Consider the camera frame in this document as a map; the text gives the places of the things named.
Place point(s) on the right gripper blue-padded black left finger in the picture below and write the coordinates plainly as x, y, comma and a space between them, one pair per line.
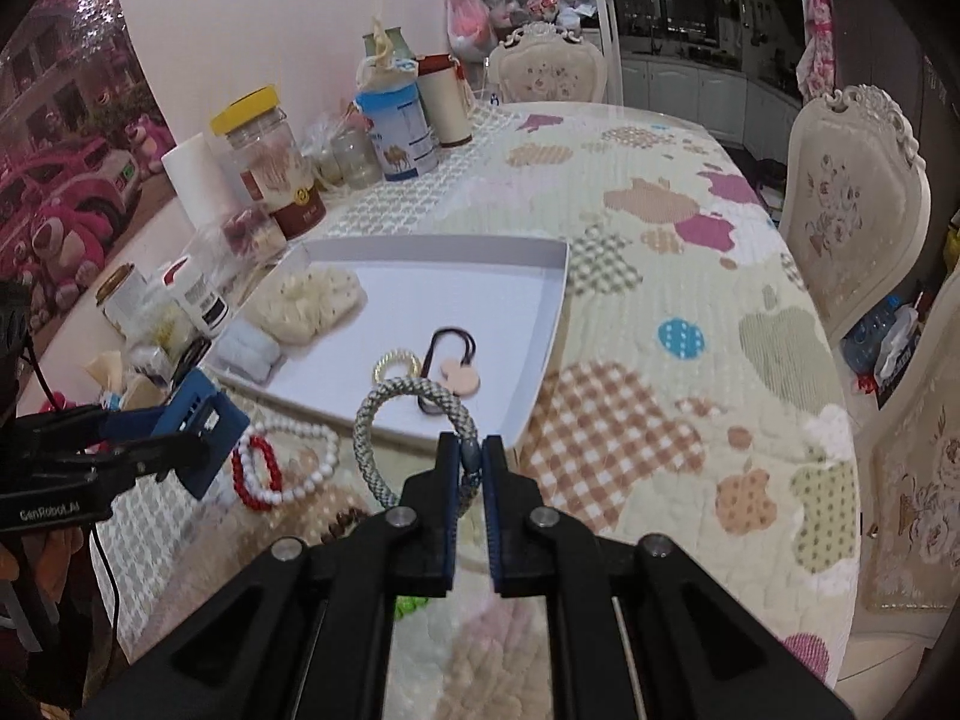
303, 631

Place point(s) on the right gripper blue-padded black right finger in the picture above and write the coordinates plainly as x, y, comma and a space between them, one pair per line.
637, 630

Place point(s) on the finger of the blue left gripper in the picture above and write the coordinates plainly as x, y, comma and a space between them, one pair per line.
133, 453

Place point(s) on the blue square jewelry box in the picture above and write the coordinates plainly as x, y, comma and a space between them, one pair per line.
198, 430

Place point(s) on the cream fabric scrunchie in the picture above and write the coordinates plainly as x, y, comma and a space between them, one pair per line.
306, 304

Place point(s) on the white bottle red cap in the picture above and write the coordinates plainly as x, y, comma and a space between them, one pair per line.
193, 292

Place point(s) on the gold-lid tin can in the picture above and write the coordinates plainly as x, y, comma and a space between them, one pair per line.
120, 297

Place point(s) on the clear bag of snacks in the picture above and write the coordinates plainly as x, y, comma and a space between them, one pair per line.
230, 248

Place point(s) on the white shallow cardboard tray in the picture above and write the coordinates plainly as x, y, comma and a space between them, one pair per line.
507, 292

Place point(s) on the white paper towel roll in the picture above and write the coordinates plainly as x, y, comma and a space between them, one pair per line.
201, 185

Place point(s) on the yellow-lid glass jar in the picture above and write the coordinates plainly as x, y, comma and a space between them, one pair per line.
272, 168

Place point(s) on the quilted patchwork tablecloth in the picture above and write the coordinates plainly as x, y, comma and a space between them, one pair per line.
691, 391

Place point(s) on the small clear glass jar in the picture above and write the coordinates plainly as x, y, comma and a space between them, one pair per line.
355, 156

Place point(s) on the cream ornate chair right near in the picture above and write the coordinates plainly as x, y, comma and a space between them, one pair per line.
910, 521

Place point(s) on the cream ornate chair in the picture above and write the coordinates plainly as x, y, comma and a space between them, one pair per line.
541, 63
858, 202
910, 521

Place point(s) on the blue plastic water bottle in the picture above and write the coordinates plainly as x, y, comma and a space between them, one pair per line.
861, 347

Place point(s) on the blue white milk powder can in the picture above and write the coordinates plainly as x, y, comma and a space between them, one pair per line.
402, 139

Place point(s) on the cream cylinder red-lid canister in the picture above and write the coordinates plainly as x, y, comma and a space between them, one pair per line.
443, 99

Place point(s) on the pink plastic bag hanging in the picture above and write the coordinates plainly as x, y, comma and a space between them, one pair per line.
469, 30

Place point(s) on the cream ornate chair right middle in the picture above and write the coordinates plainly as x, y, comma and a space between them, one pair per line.
858, 202

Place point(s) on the cream ornate chair far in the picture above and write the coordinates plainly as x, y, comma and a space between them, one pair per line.
541, 63

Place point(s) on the black handled scissors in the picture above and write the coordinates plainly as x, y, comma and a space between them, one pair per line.
189, 359

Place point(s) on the pink bear wall poster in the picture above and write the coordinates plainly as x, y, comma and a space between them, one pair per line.
82, 144

